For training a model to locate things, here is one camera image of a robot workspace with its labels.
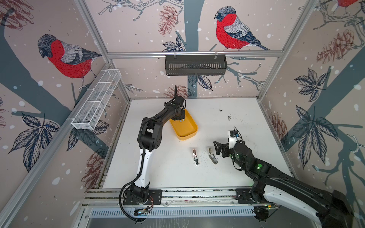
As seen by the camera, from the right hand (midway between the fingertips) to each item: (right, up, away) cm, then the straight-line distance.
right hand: (219, 142), depth 79 cm
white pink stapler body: (-13, -12, +7) cm, 19 cm away
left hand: (-23, +14, +25) cm, 37 cm away
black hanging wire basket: (-10, +53, +28) cm, 61 cm away
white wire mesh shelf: (-70, +20, -3) cm, 73 cm away
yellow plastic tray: (-19, +5, +19) cm, 27 cm away
